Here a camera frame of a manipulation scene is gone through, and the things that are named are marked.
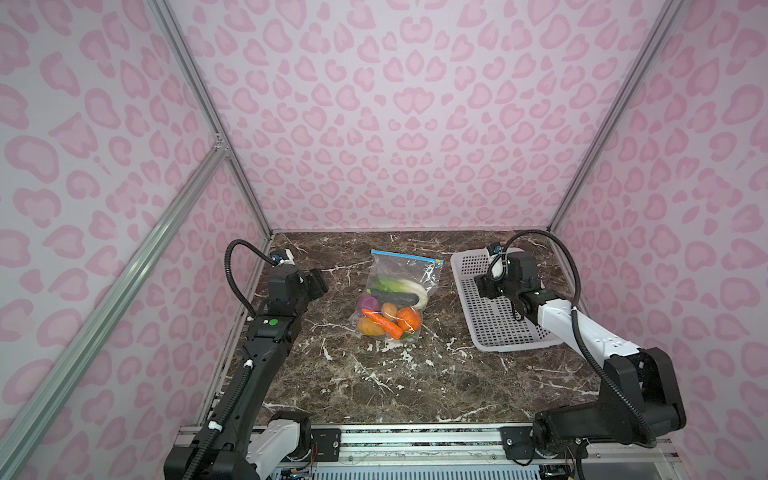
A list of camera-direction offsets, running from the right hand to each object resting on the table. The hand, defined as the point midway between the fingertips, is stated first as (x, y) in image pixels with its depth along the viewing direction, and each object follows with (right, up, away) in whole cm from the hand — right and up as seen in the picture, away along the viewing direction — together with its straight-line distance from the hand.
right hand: (488, 269), depth 88 cm
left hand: (-50, +1, -9) cm, 51 cm away
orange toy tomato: (-23, -14, -1) cm, 27 cm away
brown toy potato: (-29, -12, +2) cm, 32 cm away
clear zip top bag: (-28, -7, +3) cm, 29 cm away
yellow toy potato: (-35, -17, 0) cm, 39 cm away
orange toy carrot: (-29, -17, -1) cm, 34 cm away
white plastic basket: (+3, -17, +7) cm, 18 cm away
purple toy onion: (-35, -10, +2) cm, 37 cm away
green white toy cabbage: (-28, -5, +6) cm, 29 cm away
